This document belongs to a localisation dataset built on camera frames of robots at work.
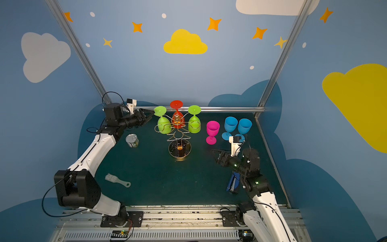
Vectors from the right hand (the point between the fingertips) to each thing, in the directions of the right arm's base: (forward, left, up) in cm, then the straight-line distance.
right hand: (217, 149), depth 72 cm
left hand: (+17, +35, +6) cm, 39 cm away
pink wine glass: (+24, +1, -12) cm, 27 cm away
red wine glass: (+14, +20, +4) cm, 25 cm away
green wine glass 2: (+18, +30, -4) cm, 36 cm away
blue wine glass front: (+26, -11, -10) cm, 30 cm away
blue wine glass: (+25, -20, -10) cm, 34 cm away
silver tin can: (+15, +53, -19) cm, 59 cm away
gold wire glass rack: (+14, +22, -22) cm, 34 cm away
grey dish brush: (-9, +57, -22) cm, 62 cm away
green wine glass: (+23, +12, -9) cm, 27 cm away
